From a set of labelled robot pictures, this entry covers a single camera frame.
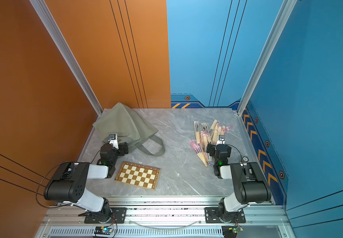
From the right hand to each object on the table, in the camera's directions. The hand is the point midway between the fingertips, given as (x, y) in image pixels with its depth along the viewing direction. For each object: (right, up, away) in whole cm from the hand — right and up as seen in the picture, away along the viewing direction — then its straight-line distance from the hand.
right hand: (218, 143), depth 94 cm
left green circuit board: (-62, -39, -23) cm, 77 cm away
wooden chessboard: (-48, -17, -10) cm, 52 cm away
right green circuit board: (-1, -39, -25) cm, 46 cm away
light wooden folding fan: (0, +10, +14) cm, 17 cm away
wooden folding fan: (-12, +7, +11) cm, 18 cm away
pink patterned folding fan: (+8, +9, +13) cm, 18 cm away
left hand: (-64, +2, 0) cm, 64 cm away
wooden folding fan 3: (-8, +2, +7) cm, 11 cm away
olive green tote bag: (-58, +10, 0) cm, 59 cm away
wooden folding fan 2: (-13, -4, +2) cm, 14 cm away
